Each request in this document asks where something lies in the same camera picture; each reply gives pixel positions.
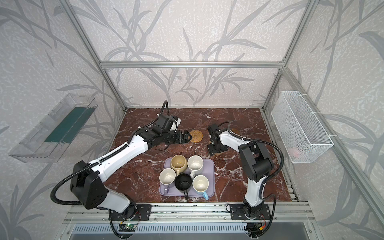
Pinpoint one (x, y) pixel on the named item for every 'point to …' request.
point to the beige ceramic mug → (179, 163)
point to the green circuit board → (130, 226)
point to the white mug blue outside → (200, 184)
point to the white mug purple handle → (167, 177)
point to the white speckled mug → (195, 164)
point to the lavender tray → (208, 170)
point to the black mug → (183, 182)
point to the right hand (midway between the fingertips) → (216, 146)
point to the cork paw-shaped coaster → (218, 154)
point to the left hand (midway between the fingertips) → (188, 134)
